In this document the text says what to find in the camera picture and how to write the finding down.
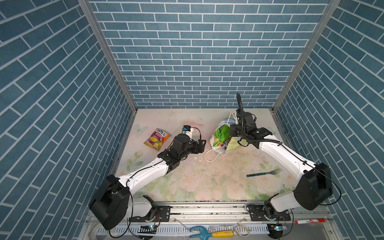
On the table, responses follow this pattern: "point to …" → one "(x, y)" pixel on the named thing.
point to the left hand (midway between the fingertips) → (201, 141)
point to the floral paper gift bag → (228, 144)
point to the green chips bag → (221, 134)
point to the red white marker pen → (302, 221)
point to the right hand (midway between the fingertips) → (230, 125)
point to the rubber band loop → (242, 226)
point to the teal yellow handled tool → (203, 234)
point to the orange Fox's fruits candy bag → (156, 138)
